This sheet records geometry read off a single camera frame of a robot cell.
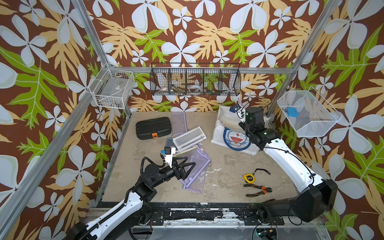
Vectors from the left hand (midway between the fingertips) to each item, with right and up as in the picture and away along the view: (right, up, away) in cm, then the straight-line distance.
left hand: (191, 160), depth 70 cm
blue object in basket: (+60, +25, +17) cm, 67 cm away
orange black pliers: (+41, -20, +12) cm, 47 cm away
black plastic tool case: (-27, +15, +37) cm, 48 cm away
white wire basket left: (-47, +39, +17) cm, 63 cm away
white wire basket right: (+65, +21, +7) cm, 69 cm away
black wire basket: (+2, +47, +27) cm, 54 cm away
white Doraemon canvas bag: (+23, +11, +22) cm, 34 cm away
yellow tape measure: (+34, -14, +16) cm, 40 cm away
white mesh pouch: (+2, +10, +33) cm, 34 cm away
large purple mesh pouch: (+2, -15, +15) cm, 22 cm away
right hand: (+32, +23, +8) cm, 40 cm away
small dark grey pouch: (-15, +4, +33) cm, 36 cm away
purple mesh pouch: (-9, +18, +43) cm, 47 cm away
